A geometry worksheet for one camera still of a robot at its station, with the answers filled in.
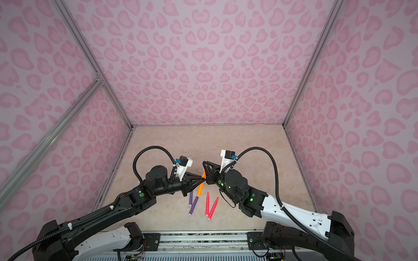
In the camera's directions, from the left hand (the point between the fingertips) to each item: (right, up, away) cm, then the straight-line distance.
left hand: (204, 180), depth 68 cm
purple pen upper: (-8, -13, +18) cm, 24 cm away
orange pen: (-2, -5, +1) cm, 5 cm away
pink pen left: (+1, -17, +16) cm, 23 cm away
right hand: (-1, +6, 0) cm, 7 cm away
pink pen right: (+4, -18, +14) cm, 23 cm away
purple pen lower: (-6, -17, +16) cm, 24 cm away
